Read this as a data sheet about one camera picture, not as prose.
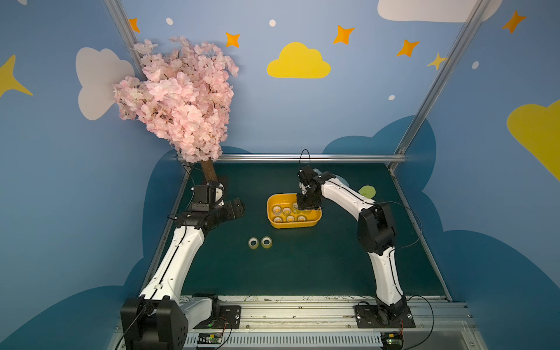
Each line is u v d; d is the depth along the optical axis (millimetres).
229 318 756
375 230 565
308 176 795
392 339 730
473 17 713
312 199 821
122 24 716
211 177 1040
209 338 718
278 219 986
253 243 913
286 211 1019
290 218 990
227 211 718
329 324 738
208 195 616
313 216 1009
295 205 899
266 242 922
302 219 986
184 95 593
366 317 745
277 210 1024
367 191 1111
